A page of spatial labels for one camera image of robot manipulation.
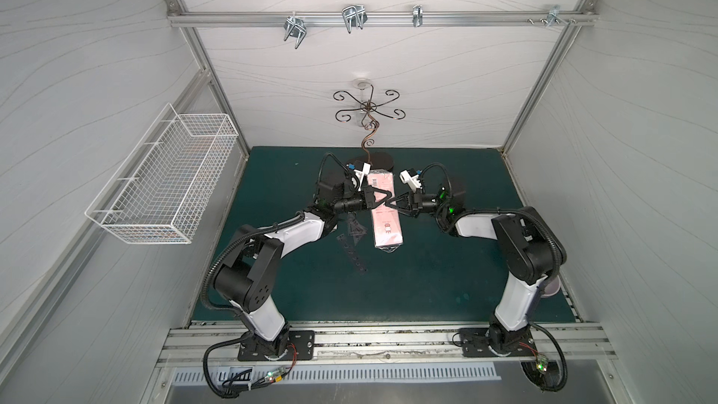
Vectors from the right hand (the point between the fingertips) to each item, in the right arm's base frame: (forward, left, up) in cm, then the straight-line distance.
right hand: (385, 205), depth 80 cm
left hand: (+2, -2, +2) cm, 3 cm away
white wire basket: (-7, +57, +13) cm, 59 cm away
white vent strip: (-39, +10, -19) cm, 45 cm away
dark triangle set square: (+3, +10, -19) cm, 22 cm away
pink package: (-4, 0, -2) cm, 4 cm away
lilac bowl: (-16, -49, -16) cm, 54 cm away
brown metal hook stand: (+30, +6, +12) cm, 33 cm away
